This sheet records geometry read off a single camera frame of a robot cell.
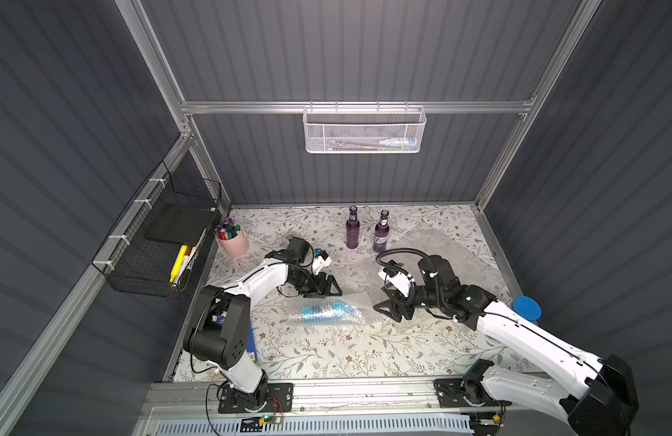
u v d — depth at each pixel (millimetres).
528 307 709
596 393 386
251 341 833
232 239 963
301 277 751
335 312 844
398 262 653
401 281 652
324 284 767
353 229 982
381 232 961
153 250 722
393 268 641
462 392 675
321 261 829
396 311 653
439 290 578
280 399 731
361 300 784
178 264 706
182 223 771
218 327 462
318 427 771
